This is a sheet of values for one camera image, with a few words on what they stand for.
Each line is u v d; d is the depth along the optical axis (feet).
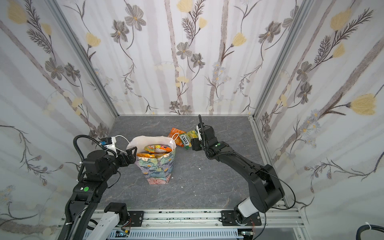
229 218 2.42
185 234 2.30
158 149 2.60
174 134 3.48
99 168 1.66
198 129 2.57
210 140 2.14
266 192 1.43
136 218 2.41
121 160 2.04
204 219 2.47
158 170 2.43
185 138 3.38
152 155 2.40
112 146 2.01
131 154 2.12
